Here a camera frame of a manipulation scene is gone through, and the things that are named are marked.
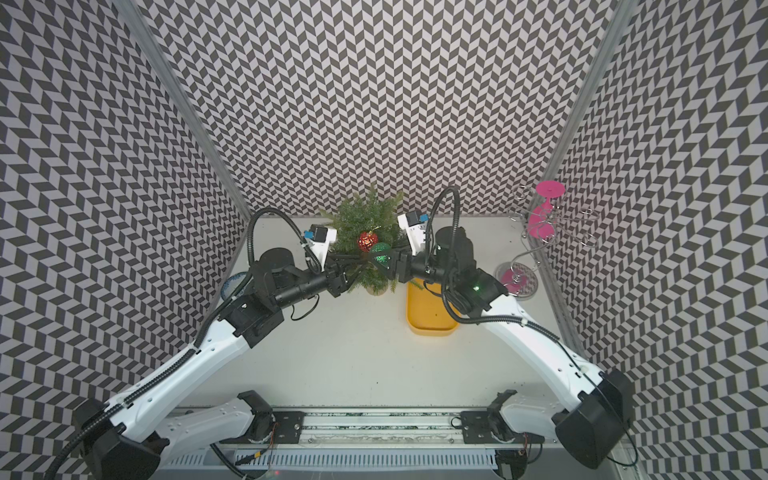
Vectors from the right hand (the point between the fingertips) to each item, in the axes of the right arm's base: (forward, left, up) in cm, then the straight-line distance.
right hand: (378, 260), depth 66 cm
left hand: (-1, +4, -1) cm, 4 cm away
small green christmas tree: (+12, +4, 0) cm, 13 cm away
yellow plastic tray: (+2, -13, -31) cm, 33 cm away
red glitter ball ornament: (+5, +3, 0) cm, 6 cm away
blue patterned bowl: (+10, +49, -26) cm, 57 cm away
